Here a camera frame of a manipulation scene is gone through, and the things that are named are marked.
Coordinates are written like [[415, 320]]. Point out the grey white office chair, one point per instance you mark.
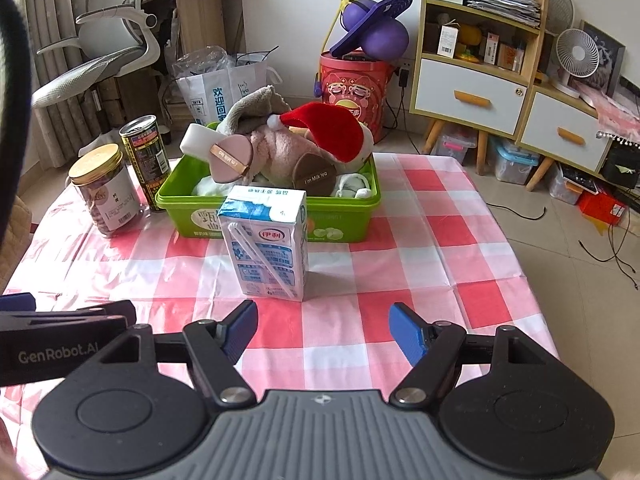
[[100, 70]]

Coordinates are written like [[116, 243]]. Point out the pink plush bunny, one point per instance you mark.
[[277, 152]]

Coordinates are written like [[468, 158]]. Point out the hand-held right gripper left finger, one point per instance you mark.
[[240, 332]]

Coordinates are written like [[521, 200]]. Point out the brown powder puff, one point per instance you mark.
[[312, 177]]

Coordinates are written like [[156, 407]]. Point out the orange box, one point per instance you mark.
[[510, 56]]

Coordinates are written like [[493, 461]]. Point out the clear storage box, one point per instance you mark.
[[570, 185], [452, 147]]

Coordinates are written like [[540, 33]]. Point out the yellow toy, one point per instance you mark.
[[470, 40]]

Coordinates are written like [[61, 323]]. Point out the white paper shopping bag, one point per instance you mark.
[[215, 90]]

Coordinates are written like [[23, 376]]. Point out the tall wooden shelf cabinet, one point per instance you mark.
[[465, 95]]

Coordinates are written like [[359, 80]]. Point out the grey plush toy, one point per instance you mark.
[[250, 107]]

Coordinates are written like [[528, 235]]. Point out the blue lid storage box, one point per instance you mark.
[[515, 162]]

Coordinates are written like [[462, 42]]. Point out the pink powder puff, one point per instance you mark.
[[227, 160]]

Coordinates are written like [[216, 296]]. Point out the low wooden drawer cabinet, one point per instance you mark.
[[560, 130]]

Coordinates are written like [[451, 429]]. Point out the pink white checked tablecloth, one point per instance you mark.
[[425, 260]]

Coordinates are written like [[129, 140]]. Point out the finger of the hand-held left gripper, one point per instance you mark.
[[115, 310], [17, 302]]

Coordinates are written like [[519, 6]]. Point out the blue white milk carton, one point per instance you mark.
[[265, 260]]

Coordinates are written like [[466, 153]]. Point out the small white fan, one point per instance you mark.
[[575, 55]]

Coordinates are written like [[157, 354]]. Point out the white plush with red hat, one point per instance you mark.
[[325, 130]]

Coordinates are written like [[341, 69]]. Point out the black wall charger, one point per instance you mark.
[[404, 77]]

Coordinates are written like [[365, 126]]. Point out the small white box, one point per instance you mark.
[[448, 37]]

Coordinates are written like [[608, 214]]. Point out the beige quilted cushion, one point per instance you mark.
[[15, 225]]

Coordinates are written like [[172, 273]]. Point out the wooden desk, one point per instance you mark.
[[210, 10]]

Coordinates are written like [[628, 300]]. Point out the gold lid snack jar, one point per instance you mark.
[[107, 200]]

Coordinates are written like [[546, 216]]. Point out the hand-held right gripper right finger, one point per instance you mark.
[[407, 332]]

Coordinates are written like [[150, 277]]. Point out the purple hopper ball toy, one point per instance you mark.
[[387, 35]]

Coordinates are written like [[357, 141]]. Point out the red printed bucket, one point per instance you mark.
[[350, 85]]

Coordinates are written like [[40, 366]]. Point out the black yellow drink can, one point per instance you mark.
[[145, 160]]

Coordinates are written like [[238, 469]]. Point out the large white fan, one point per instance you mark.
[[560, 7]]

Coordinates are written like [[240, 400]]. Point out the pink plastic sheet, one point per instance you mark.
[[617, 110]]

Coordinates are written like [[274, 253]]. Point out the green plastic bin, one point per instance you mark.
[[200, 215]]

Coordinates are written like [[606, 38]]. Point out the black box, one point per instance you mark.
[[622, 162]]

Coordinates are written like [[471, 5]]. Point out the stack of papers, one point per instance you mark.
[[502, 2]]

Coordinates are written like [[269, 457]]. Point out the black picture frame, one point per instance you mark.
[[611, 50]]

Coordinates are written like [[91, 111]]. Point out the beige curtain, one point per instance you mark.
[[50, 10]]

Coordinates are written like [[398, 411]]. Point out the red box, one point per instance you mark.
[[602, 210]]

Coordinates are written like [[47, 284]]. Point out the white foam block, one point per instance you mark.
[[197, 140]]

